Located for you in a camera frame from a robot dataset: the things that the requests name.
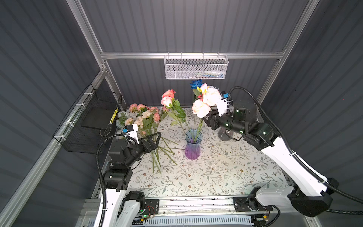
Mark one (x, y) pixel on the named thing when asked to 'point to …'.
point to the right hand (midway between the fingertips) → (203, 114)
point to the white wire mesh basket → (195, 67)
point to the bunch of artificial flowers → (146, 120)
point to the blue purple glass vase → (193, 138)
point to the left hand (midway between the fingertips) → (156, 135)
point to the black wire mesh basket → (93, 118)
